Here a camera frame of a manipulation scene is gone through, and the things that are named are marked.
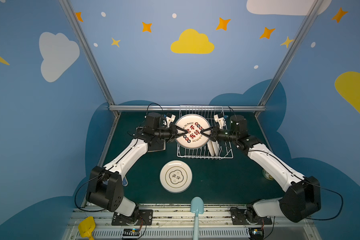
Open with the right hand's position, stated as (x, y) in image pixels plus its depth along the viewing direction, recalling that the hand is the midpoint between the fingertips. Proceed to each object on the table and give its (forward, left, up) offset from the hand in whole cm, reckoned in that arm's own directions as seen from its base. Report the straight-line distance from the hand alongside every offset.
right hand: (201, 131), depth 75 cm
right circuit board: (-39, -29, -31) cm, 58 cm away
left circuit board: (-42, +33, -30) cm, 61 cm away
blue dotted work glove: (-19, +42, -26) cm, 53 cm away
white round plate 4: (+1, -10, -17) cm, 20 cm away
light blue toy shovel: (-30, +1, -26) cm, 40 cm away
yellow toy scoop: (-42, +53, -24) cm, 71 cm away
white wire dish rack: (+2, -18, -23) cm, 29 cm away
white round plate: (+5, +4, 0) cm, 6 cm away
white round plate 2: (-14, +13, -28) cm, 33 cm away
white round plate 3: (0, -7, -15) cm, 17 cm away
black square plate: (+6, +26, -25) cm, 37 cm away
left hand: (0, +7, -1) cm, 7 cm away
